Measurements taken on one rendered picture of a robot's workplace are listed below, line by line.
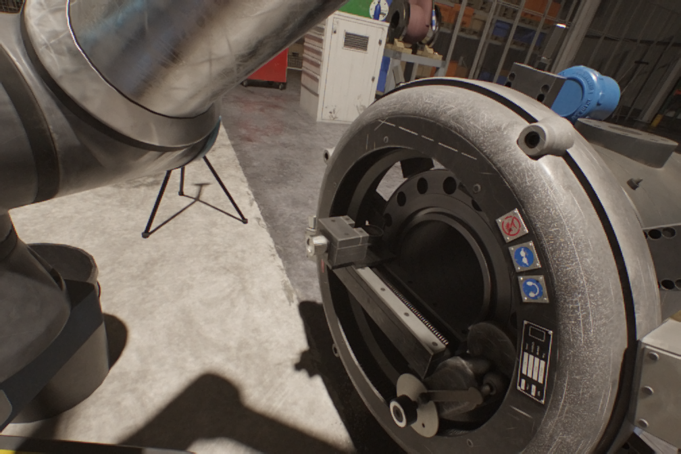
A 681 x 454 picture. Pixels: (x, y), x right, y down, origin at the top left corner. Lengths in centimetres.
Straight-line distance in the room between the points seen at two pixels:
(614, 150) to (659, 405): 62
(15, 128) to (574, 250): 51
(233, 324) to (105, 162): 108
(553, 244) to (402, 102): 33
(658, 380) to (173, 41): 52
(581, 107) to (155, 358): 151
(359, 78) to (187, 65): 425
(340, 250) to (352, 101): 391
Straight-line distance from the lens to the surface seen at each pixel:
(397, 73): 85
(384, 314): 68
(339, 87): 443
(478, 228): 66
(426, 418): 71
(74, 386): 125
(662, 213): 90
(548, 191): 45
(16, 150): 36
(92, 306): 50
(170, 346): 137
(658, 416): 50
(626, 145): 98
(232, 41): 27
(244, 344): 134
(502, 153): 48
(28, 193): 39
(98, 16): 32
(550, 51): 62
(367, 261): 74
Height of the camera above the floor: 101
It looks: 31 degrees down
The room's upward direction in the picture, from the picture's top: 12 degrees clockwise
